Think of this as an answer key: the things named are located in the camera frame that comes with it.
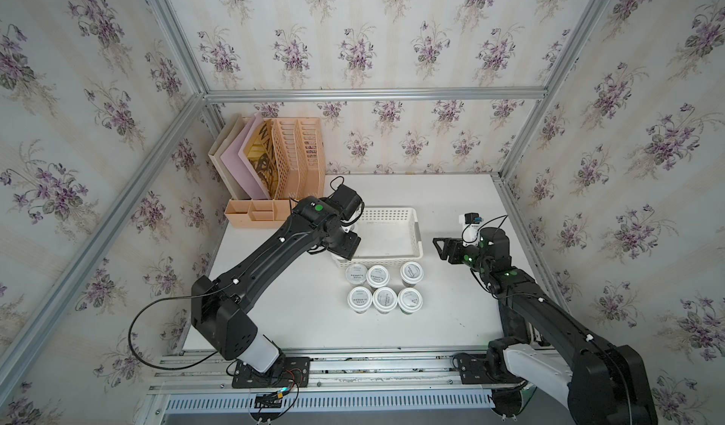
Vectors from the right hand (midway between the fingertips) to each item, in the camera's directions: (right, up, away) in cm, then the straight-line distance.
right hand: (446, 240), depth 84 cm
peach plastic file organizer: (-52, +32, +29) cm, 67 cm away
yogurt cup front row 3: (-12, -17, -5) cm, 21 cm away
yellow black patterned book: (-61, +27, +15) cm, 69 cm away
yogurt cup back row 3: (-10, -10, +1) cm, 15 cm away
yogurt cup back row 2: (-21, -11, 0) cm, 24 cm away
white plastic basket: (-15, -1, +18) cm, 23 cm away
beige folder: (-70, +28, +2) cm, 76 cm away
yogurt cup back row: (-28, -11, +2) cm, 30 cm away
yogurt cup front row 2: (-19, -17, -4) cm, 26 cm away
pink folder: (-65, +23, +4) cm, 69 cm away
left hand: (-30, -1, -7) cm, 31 cm away
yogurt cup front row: (-26, -17, -4) cm, 31 cm away
